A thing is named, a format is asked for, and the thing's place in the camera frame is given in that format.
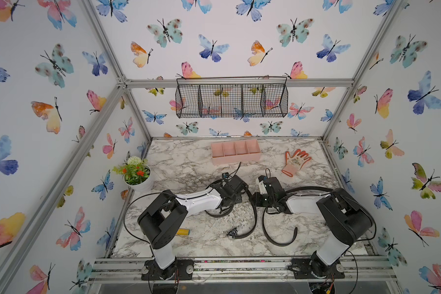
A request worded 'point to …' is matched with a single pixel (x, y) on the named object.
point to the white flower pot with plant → (136, 172)
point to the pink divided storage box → (235, 151)
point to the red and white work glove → (294, 163)
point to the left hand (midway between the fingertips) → (240, 196)
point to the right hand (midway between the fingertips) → (250, 198)
